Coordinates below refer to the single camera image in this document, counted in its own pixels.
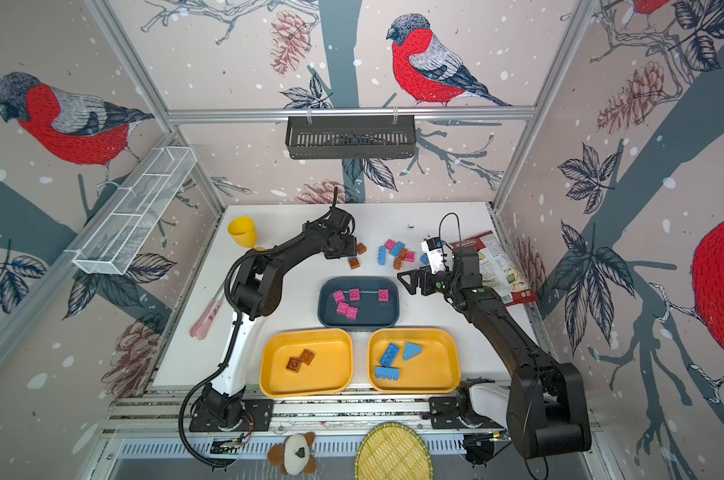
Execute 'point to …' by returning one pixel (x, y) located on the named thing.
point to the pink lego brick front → (342, 308)
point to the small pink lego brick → (352, 312)
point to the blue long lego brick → (387, 372)
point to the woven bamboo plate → (392, 451)
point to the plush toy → (296, 455)
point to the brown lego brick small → (354, 263)
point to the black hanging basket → (351, 138)
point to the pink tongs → (201, 326)
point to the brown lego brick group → (398, 261)
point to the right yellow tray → (436, 369)
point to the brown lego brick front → (307, 356)
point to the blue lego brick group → (399, 246)
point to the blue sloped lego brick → (411, 350)
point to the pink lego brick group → (410, 257)
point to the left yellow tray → (331, 370)
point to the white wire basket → (118, 240)
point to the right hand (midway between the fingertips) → (410, 275)
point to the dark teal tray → (372, 313)
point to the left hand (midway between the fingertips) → (352, 249)
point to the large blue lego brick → (390, 353)
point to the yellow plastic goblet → (243, 230)
